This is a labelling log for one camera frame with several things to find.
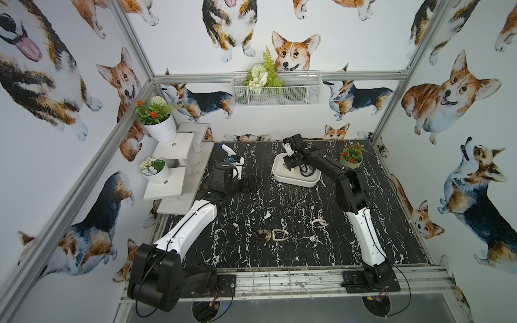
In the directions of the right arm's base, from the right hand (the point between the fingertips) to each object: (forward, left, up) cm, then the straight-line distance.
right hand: (286, 159), depth 105 cm
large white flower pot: (-2, +52, +31) cm, 61 cm away
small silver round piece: (-38, -10, -7) cm, 40 cm away
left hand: (-18, +15, +13) cm, 27 cm away
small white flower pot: (-20, +53, +18) cm, 59 cm away
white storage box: (-8, -4, -4) cm, 10 cm away
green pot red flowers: (-2, -32, +4) cm, 33 cm away
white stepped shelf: (-26, +46, +10) cm, 53 cm away
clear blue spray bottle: (-4, +27, +10) cm, 29 cm away
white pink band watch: (-32, -13, -7) cm, 35 cm away
